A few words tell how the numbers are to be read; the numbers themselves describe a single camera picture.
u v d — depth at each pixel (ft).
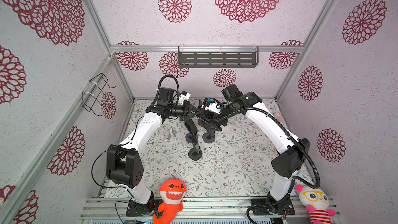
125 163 1.46
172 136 3.12
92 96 2.46
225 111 2.19
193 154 2.95
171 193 2.30
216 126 2.23
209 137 3.11
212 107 2.22
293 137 1.53
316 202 2.28
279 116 3.36
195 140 3.09
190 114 2.30
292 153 1.45
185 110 2.25
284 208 2.23
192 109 2.39
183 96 2.49
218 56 3.20
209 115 2.30
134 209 2.39
